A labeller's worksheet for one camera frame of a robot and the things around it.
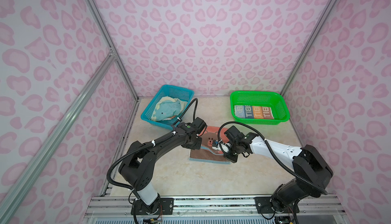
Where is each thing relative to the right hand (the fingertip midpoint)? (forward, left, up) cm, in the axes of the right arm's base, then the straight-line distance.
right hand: (224, 153), depth 86 cm
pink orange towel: (+1, +10, -3) cm, 10 cm away
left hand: (+3, +15, +3) cm, 15 cm away
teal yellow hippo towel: (+32, +38, +1) cm, 49 cm away
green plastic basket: (+46, -31, -3) cm, 55 cm away
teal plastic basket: (+49, +33, 0) cm, 59 cm away
